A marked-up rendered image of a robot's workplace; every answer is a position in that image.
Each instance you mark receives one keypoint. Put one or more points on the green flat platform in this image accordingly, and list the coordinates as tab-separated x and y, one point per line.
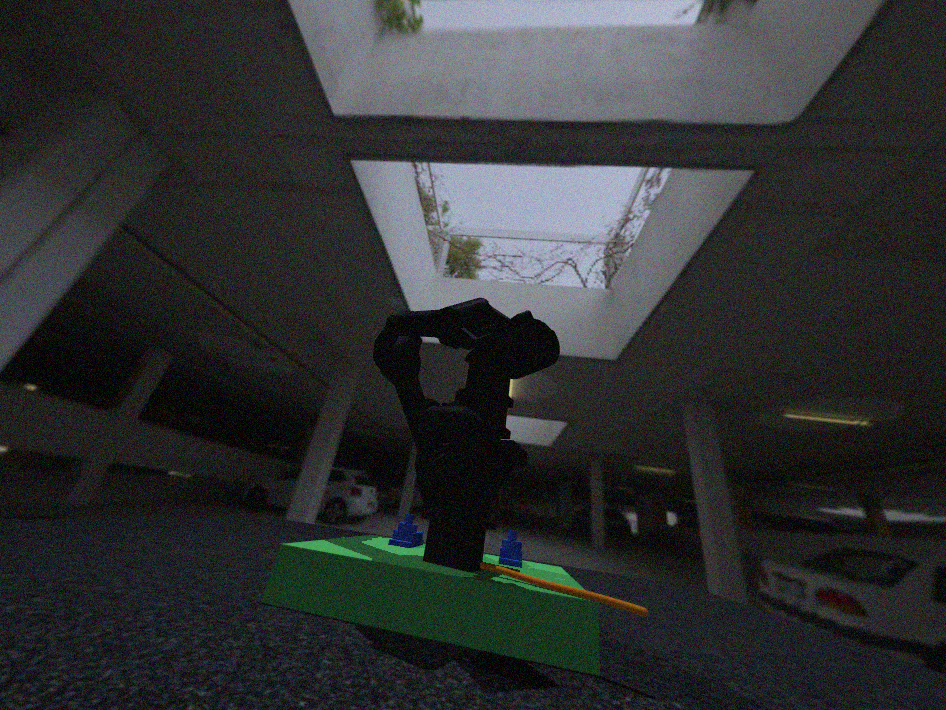
383	582

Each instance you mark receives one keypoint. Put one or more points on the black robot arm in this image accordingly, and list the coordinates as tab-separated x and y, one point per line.
504	349

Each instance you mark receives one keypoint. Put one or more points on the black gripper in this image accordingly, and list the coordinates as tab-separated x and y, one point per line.
480	460

